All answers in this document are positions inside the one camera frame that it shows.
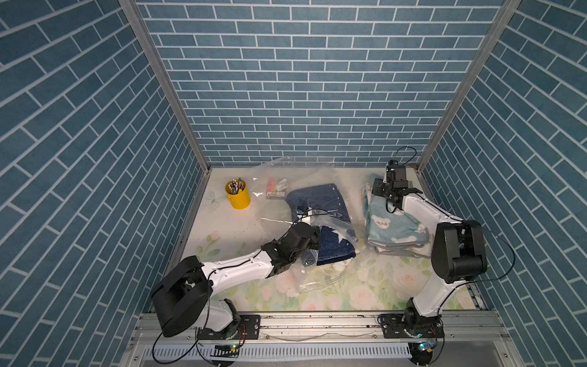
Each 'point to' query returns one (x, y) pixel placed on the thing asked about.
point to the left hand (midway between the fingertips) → (326, 231)
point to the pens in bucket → (235, 186)
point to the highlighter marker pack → (276, 189)
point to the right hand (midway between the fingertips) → (382, 184)
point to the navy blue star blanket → (322, 206)
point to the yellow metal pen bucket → (238, 193)
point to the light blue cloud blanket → (384, 225)
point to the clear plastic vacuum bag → (271, 216)
